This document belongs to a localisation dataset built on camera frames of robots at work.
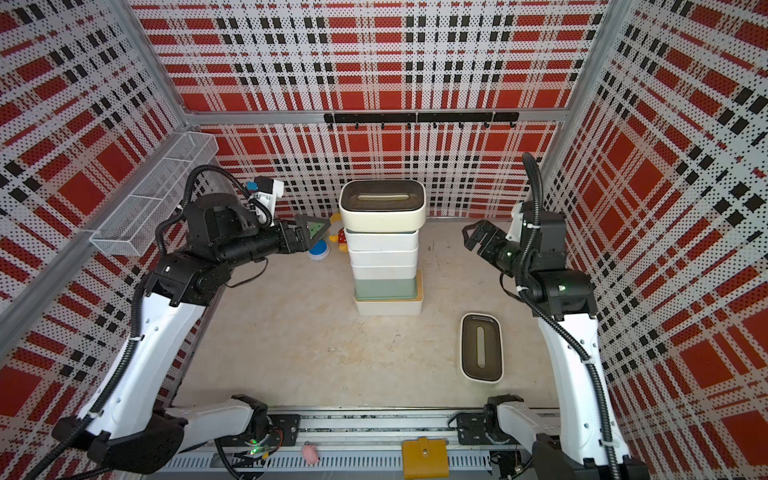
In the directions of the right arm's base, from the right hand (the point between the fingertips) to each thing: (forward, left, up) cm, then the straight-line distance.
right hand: (479, 240), depth 65 cm
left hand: (0, +34, +5) cm, 35 cm away
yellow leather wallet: (-37, +12, -35) cm, 53 cm away
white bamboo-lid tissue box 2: (+2, +15, -34) cm, 37 cm away
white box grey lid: (+2, +22, -2) cm, 22 cm away
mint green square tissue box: (+3, +23, -25) cm, 34 cm away
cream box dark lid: (-12, -4, -32) cm, 34 cm away
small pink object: (-37, +40, -34) cm, 63 cm away
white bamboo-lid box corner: (+3, +22, -10) cm, 24 cm away
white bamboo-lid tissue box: (+2, +22, -13) cm, 26 cm away
